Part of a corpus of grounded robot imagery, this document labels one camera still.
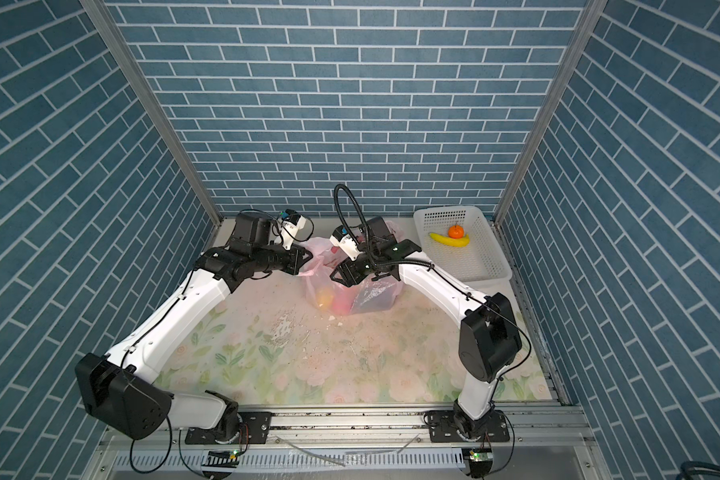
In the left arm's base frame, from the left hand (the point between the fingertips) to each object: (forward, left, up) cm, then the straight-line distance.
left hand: (313, 253), depth 77 cm
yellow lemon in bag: (-4, -2, -16) cm, 17 cm away
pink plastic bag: (-2, -13, -20) cm, 23 cm away
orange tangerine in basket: (+27, -48, -21) cm, 59 cm away
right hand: (0, -6, -6) cm, 9 cm away
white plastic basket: (+15, -56, -22) cm, 62 cm away
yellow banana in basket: (+23, -47, -23) cm, 57 cm away
